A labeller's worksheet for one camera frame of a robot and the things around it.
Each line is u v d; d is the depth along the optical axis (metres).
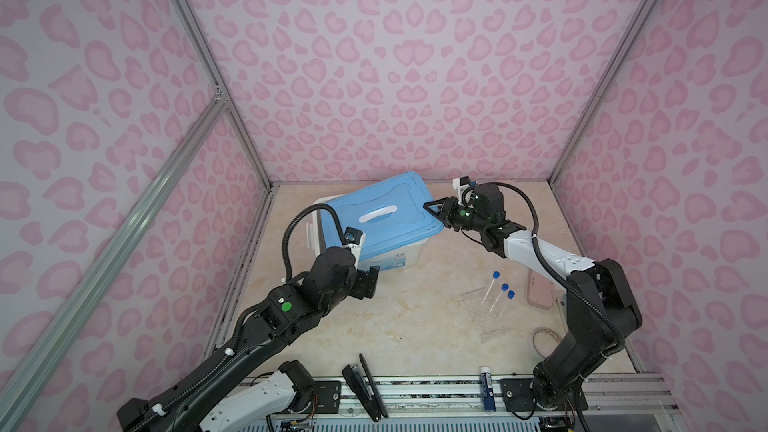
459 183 0.82
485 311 0.88
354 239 0.60
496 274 0.78
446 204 0.79
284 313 0.46
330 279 0.50
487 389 0.73
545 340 0.80
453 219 0.77
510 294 0.75
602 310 0.46
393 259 0.90
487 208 0.68
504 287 0.75
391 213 0.84
